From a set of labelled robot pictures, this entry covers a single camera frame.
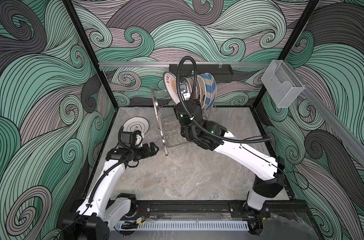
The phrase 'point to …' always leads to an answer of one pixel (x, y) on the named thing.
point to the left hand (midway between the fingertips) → (152, 149)
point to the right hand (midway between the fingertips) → (188, 97)
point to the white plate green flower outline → (136, 123)
